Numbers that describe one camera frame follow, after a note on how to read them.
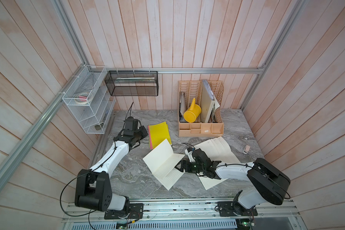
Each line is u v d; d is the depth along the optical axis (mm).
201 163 694
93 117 778
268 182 445
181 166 770
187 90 1130
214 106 955
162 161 859
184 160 782
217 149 932
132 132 659
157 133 1040
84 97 732
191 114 953
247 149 944
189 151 820
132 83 1017
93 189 419
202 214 733
